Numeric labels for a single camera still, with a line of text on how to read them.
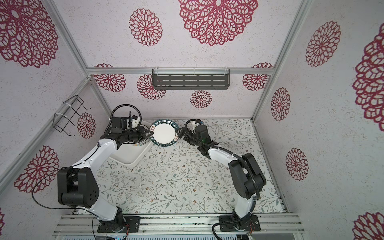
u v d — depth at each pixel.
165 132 0.87
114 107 0.68
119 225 0.67
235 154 0.53
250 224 0.72
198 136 0.72
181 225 0.75
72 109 0.79
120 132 0.68
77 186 0.45
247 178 0.48
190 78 0.95
